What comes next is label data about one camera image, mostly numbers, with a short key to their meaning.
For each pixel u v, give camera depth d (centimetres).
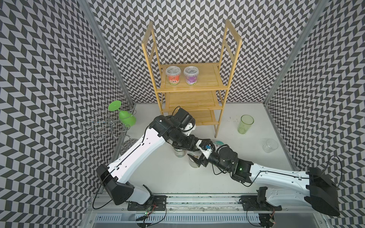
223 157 54
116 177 39
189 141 59
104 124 88
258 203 66
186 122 54
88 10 72
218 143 87
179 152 86
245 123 92
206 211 71
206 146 57
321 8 67
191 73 62
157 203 72
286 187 47
